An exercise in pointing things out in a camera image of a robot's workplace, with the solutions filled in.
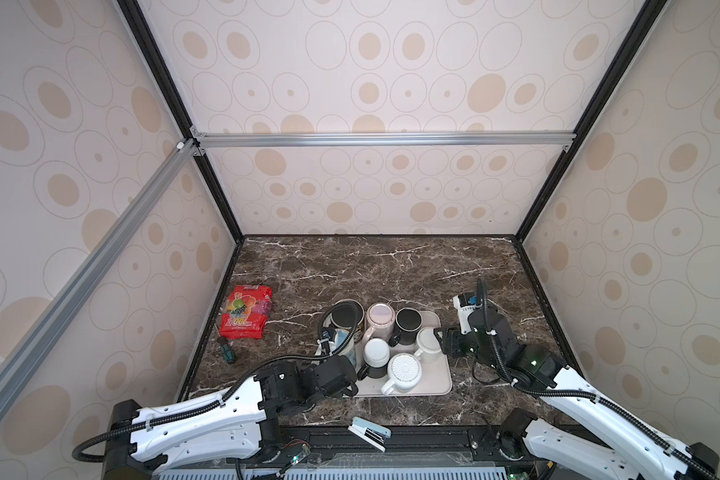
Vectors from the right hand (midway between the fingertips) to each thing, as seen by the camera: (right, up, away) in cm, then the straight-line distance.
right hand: (443, 329), depth 76 cm
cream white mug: (-3, -6, +6) cm, 8 cm away
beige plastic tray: (0, -16, +8) cm, 18 cm away
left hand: (-24, -10, -3) cm, 27 cm away
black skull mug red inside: (-25, +2, +9) cm, 26 cm away
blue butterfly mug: (-24, -5, -4) cm, 25 cm away
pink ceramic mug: (-16, +1, +7) cm, 17 cm away
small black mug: (-8, 0, +9) cm, 12 cm away
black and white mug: (-17, -8, +3) cm, 19 cm away
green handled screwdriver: (-61, -9, +11) cm, 63 cm away
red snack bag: (-58, +2, +17) cm, 60 cm away
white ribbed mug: (-10, -12, +1) cm, 15 cm away
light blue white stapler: (-18, -25, -2) cm, 31 cm away
